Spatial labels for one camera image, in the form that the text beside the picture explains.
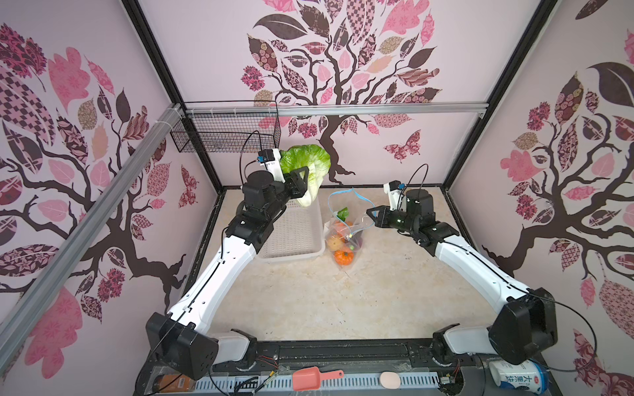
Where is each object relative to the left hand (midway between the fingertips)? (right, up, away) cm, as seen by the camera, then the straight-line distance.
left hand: (304, 172), depth 69 cm
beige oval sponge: (+25, -61, 0) cm, 65 cm away
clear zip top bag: (+13, -19, +9) cm, 25 cm away
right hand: (+21, -10, +10) cm, 25 cm away
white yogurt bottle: (+61, -55, -5) cm, 83 cm away
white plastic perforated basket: (-5, -22, +31) cm, 38 cm away
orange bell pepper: (+13, -29, +20) cm, 38 cm away
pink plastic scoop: (+2, -60, 0) cm, 60 cm away
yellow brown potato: (+10, -23, +18) cm, 31 cm away
